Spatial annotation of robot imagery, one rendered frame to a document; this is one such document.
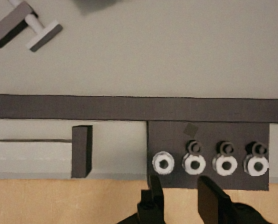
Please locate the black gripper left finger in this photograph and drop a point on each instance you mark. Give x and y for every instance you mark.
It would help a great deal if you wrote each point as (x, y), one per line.
(151, 208)

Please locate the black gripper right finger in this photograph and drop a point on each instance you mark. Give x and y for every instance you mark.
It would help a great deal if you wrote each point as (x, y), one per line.
(214, 206)

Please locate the dark grey plate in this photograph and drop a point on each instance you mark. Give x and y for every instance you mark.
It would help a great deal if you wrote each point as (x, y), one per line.
(203, 148)

